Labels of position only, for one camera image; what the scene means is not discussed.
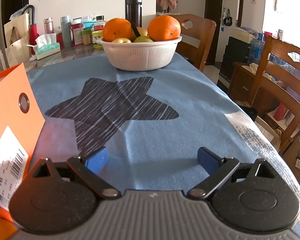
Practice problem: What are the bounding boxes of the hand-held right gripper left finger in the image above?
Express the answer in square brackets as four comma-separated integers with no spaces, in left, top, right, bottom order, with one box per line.
[27,146,122,201]

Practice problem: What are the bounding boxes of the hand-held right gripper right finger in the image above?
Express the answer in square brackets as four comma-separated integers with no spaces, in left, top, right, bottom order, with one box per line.
[187,147,277,201]

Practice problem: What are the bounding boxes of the orange cardboard box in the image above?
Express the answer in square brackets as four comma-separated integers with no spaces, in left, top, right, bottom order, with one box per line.
[0,62,46,224]

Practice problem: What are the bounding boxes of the blue star-printed tablecloth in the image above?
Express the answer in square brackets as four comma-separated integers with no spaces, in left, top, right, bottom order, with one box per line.
[15,52,300,240]

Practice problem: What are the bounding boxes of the low wooden cabinet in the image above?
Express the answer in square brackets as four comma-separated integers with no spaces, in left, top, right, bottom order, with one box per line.
[227,62,282,112]

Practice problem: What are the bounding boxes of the brown cardboard carton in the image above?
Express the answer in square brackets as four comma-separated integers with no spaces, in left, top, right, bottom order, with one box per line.
[282,132,300,188]

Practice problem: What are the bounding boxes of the wooden chair with cutout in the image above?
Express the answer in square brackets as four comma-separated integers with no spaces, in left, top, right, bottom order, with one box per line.
[165,14,217,73]
[247,36,300,155]

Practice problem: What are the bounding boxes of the black stacked boxes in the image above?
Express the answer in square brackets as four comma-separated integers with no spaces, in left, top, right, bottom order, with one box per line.
[219,36,252,85]

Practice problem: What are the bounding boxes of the white perforated plastic basket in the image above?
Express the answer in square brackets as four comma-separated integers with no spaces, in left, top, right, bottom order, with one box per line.
[97,35,182,71]

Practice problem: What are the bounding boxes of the blue water jug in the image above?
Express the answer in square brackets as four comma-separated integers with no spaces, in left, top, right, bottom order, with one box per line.
[250,33,266,65]

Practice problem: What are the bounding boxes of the green cartoon mug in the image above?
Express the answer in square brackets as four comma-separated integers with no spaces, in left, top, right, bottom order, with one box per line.
[91,30,104,49]

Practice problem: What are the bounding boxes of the green tissue box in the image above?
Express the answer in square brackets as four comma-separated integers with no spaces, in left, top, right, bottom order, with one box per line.
[31,33,61,60]

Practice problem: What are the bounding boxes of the small lidded jar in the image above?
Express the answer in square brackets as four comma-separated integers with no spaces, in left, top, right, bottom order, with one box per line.
[82,29,93,46]

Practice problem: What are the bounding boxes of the red food packet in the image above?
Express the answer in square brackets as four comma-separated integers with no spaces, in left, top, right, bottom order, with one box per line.
[70,21,85,47]

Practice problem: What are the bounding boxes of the large orange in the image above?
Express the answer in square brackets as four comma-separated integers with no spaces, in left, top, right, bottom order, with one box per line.
[147,15,181,42]
[102,18,136,42]

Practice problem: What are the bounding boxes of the grey metal bottle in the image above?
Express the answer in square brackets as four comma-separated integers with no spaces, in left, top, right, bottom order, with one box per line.
[61,15,73,48]

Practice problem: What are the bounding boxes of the dark curved stem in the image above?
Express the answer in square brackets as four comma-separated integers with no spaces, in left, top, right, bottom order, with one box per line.
[131,23,142,38]

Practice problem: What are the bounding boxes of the black-lidded clear bottle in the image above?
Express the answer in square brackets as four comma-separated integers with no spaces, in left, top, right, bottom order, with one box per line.
[94,16,106,32]

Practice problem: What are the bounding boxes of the teal plastic container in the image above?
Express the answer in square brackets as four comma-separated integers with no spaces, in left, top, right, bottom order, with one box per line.
[81,16,98,30]

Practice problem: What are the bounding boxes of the dark hanging handbag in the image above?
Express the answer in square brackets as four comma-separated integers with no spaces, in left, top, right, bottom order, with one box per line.
[222,8,233,27]

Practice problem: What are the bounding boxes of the red folded umbrella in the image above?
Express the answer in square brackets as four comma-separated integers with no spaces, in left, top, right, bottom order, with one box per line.
[29,5,40,55]

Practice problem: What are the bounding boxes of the pink tumbler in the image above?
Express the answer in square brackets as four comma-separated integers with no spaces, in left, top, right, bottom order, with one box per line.
[43,17,55,34]

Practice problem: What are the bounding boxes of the beige paper bag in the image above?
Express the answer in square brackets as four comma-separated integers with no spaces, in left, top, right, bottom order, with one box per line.
[4,12,32,68]

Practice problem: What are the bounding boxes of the black thermos flask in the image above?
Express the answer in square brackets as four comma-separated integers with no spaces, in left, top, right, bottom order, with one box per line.
[125,0,142,28]

